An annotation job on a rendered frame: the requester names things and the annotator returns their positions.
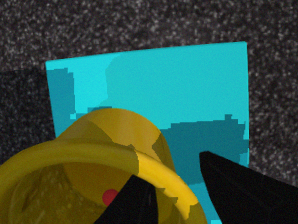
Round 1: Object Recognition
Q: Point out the yellow cup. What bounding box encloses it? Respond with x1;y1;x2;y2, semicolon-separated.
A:
0;108;208;224

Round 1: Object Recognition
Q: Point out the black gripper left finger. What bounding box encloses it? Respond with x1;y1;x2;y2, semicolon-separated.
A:
93;175;158;224

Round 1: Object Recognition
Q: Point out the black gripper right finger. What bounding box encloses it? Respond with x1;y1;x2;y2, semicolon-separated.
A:
200;152;298;224

